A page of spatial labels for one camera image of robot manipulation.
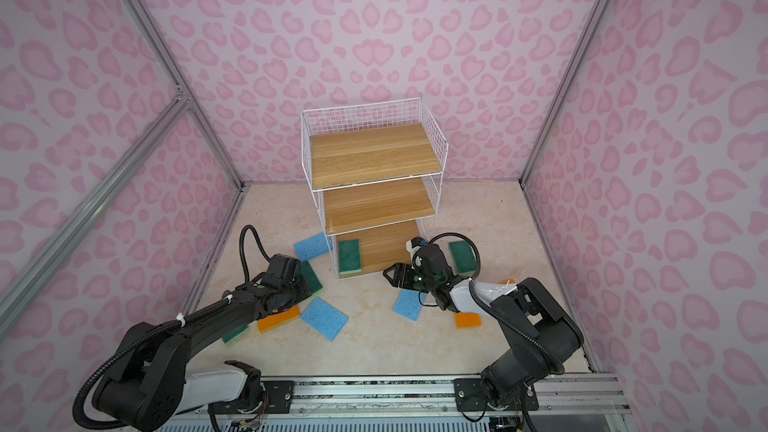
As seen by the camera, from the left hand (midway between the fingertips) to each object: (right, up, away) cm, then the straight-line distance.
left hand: (309, 283), depth 90 cm
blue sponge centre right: (+30, -5, -2) cm, 30 cm away
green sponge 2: (+11, +7, +5) cm, 15 cm away
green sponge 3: (+48, +6, +7) cm, 49 cm away
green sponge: (0, 0, +3) cm, 3 cm away
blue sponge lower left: (+5, -9, -4) cm, 11 cm away
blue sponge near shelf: (-2, +10, +10) cm, 14 cm away
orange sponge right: (+47, -9, -4) cm, 48 cm away
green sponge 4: (-10, -5, -24) cm, 26 cm away
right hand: (+25, +4, -3) cm, 25 cm away
